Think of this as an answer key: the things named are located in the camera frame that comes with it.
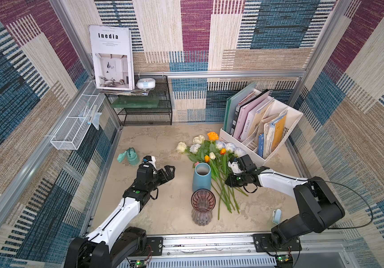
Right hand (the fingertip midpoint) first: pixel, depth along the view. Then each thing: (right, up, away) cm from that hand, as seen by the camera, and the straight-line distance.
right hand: (226, 180), depth 91 cm
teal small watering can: (-52, +13, +3) cm, 54 cm away
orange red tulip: (0, +15, +10) cm, 18 cm away
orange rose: (-5, +24, +16) cm, 30 cm away
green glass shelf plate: (-52, +44, +10) cm, 69 cm away
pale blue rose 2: (-1, +18, +12) cm, 22 cm away
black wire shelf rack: (-38, +39, +24) cm, 60 cm away
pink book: (+7, +36, -5) cm, 37 cm away
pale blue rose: (-17, +17, +10) cm, 26 cm away
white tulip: (-7, +13, +6) cm, 15 cm away
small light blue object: (+21, -14, -13) cm, 28 cm away
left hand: (-30, +7, -7) cm, 31 cm away
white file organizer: (+18, +30, +5) cm, 35 cm away
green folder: (+2, +41, -2) cm, 41 cm away
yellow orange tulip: (-10, +11, +5) cm, 16 cm away
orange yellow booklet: (+28, +26, 0) cm, 38 cm away
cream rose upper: (-14, +22, +14) cm, 30 cm away
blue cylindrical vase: (-14, +6, -19) cm, 24 cm away
